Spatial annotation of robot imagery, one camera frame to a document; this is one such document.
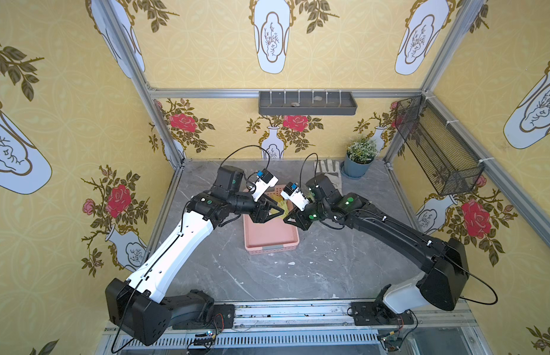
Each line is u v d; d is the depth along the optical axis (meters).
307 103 0.92
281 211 0.67
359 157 1.03
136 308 0.37
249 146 0.55
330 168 1.17
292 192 0.67
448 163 0.84
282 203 0.71
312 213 0.65
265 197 0.68
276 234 0.93
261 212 0.61
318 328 0.72
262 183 0.61
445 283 0.40
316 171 1.16
